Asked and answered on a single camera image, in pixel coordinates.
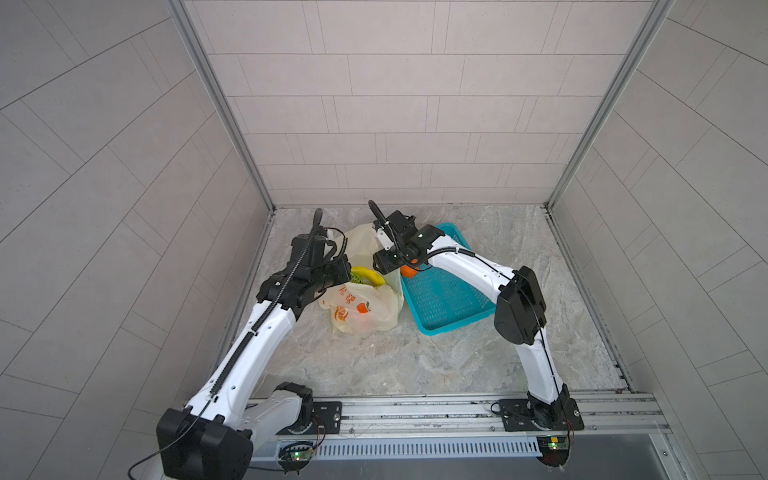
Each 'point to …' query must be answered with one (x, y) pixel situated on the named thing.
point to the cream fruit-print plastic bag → (357, 307)
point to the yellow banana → (369, 274)
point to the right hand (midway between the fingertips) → (381, 261)
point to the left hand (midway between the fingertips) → (359, 261)
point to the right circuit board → (554, 449)
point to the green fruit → (355, 278)
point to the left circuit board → (294, 456)
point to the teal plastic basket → (441, 301)
